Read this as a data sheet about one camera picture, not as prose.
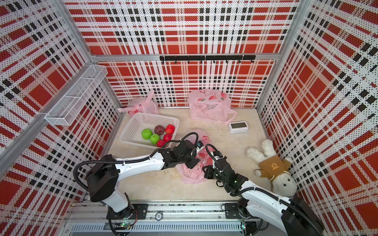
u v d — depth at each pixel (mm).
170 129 1011
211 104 1201
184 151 636
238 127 1049
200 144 731
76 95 769
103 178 440
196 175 853
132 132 1014
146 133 987
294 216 410
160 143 942
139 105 1076
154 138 958
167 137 982
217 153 749
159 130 989
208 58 889
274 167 813
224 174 619
